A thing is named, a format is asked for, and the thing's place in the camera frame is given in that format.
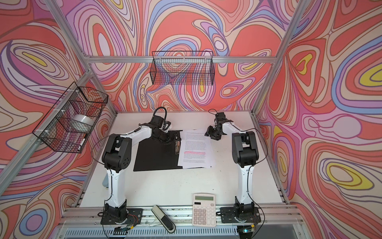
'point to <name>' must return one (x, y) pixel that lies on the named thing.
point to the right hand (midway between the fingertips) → (208, 137)
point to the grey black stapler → (165, 222)
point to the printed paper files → (195, 150)
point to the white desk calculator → (204, 209)
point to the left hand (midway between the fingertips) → (177, 139)
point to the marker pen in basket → (82, 143)
